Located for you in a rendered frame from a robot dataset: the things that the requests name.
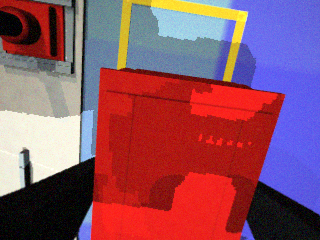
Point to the yellow rectangular outline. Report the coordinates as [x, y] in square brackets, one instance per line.
[238, 16]

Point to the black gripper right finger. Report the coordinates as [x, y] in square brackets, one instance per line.
[273, 215]

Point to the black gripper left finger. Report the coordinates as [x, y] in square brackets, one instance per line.
[53, 208]

